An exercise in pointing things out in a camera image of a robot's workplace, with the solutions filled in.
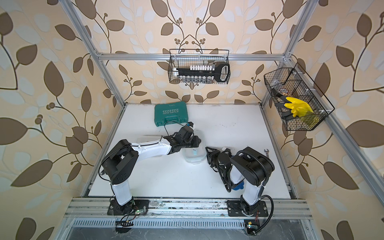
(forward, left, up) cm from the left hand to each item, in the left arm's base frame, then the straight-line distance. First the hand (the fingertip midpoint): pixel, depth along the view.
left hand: (199, 139), depth 90 cm
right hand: (-5, -3, -4) cm, 7 cm away
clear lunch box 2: (+2, +34, -3) cm, 34 cm away
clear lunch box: (-9, +1, -3) cm, 10 cm away
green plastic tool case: (+24, +21, -4) cm, 32 cm away
